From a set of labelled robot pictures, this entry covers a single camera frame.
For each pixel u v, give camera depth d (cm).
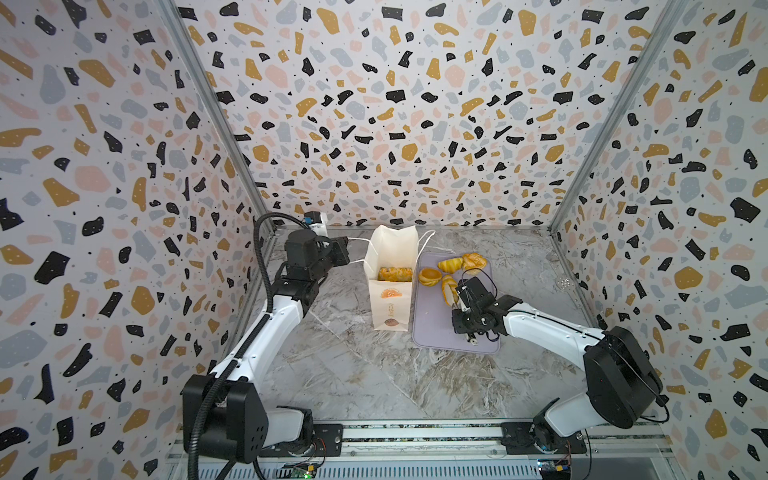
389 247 90
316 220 69
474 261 107
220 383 40
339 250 70
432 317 98
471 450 73
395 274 96
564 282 106
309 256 60
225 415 41
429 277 101
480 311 67
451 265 103
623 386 44
